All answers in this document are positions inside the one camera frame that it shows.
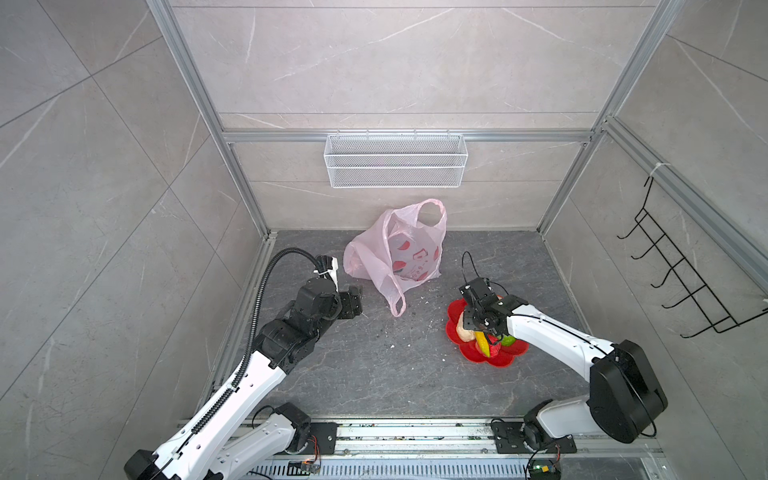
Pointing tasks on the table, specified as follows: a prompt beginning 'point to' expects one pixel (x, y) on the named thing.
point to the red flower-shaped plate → (471, 350)
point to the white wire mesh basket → (395, 160)
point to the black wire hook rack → (692, 282)
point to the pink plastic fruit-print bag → (396, 248)
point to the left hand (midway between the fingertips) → (350, 282)
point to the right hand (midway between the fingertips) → (473, 316)
